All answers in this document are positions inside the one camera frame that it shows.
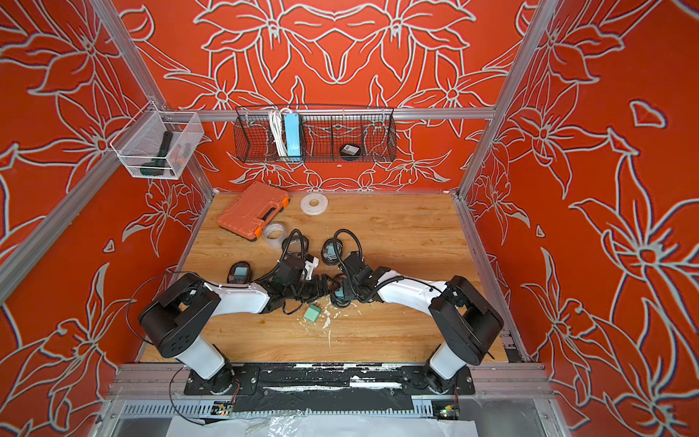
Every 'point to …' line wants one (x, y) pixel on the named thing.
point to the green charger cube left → (311, 312)
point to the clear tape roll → (274, 234)
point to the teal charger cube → (241, 273)
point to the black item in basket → (349, 150)
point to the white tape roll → (314, 204)
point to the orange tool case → (257, 208)
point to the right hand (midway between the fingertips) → (344, 290)
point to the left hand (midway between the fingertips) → (336, 288)
